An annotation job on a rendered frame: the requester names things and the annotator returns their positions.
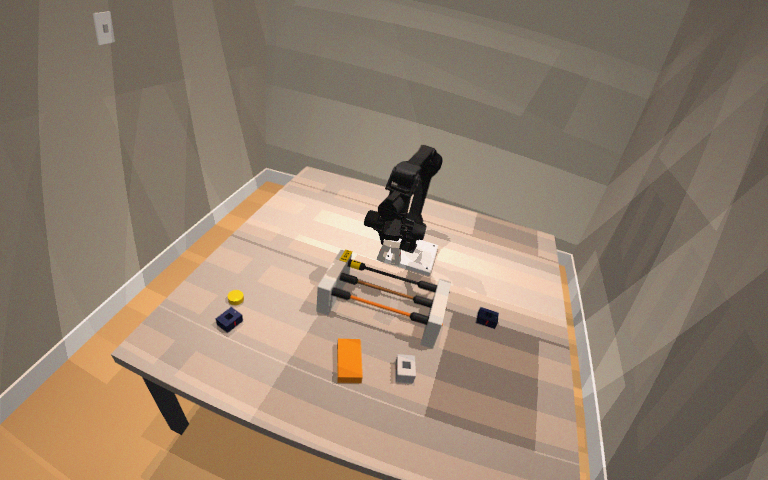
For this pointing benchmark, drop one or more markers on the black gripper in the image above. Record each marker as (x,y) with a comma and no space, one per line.
(414,231)

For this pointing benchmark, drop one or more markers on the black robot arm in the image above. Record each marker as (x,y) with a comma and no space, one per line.
(413,177)

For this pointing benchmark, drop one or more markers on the yellow flat cylinder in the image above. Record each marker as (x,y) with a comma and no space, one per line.
(235,297)

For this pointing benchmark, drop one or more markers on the orange rectangular block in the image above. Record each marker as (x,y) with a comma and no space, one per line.
(349,361)

